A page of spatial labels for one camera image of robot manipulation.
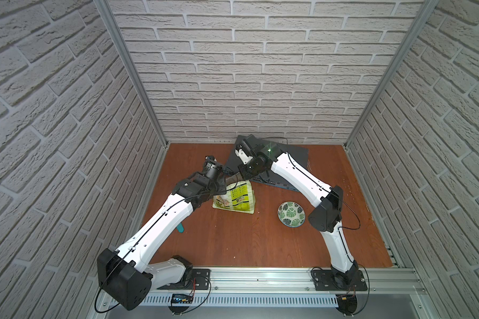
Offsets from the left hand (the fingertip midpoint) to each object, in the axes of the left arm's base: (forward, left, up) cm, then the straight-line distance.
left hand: (218, 177), depth 78 cm
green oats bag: (-4, -8, -8) cm, 12 cm away
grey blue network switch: (-7, -19, +10) cm, 23 cm away
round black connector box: (-41, -47, -18) cm, 65 cm away
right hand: (+3, -8, -3) cm, 9 cm away
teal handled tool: (-13, +18, -21) cm, 31 cm away
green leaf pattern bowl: (-7, -33, -19) cm, 39 cm away
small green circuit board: (-38, +12, -23) cm, 46 cm away
